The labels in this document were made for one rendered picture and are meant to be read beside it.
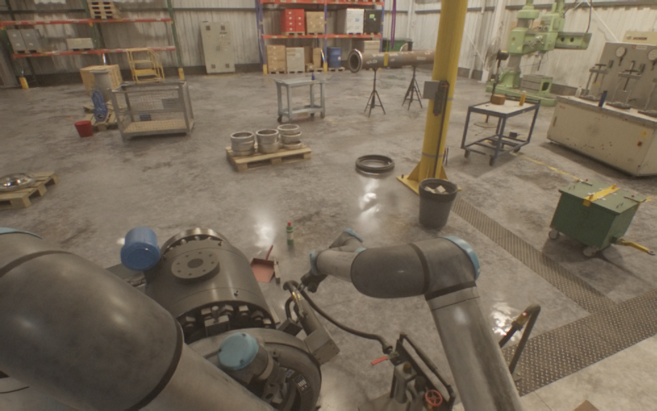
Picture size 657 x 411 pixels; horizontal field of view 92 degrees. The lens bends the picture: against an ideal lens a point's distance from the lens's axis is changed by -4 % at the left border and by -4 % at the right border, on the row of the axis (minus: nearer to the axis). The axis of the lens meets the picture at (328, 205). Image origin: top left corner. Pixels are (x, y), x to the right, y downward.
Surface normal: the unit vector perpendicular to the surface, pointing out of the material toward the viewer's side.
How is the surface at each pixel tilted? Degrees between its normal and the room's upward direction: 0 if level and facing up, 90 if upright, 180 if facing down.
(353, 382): 0
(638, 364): 0
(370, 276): 68
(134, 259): 90
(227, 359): 19
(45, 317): 44
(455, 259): 37
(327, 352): 90
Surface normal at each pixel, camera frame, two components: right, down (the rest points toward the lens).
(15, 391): 0.42, 0.33
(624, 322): 0.00, -0.88
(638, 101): -0.99, 0.07
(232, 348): -0.14, -0.68
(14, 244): 0.11, -0.96
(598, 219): -0.87, 0.23
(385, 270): -0.46, -0.26
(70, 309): 0.53, -0.50
